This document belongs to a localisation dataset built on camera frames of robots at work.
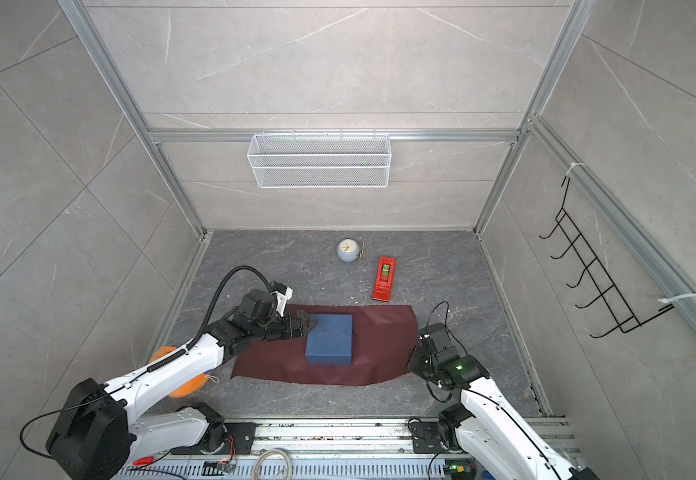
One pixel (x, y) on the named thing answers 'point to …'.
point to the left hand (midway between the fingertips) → (308, 318)
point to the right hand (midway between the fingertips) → (410, 357)
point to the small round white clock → (348, 250)
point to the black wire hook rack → (610, 296)
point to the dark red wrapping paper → (383, 341)
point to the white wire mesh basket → (320, 160)
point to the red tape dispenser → (384, 278)
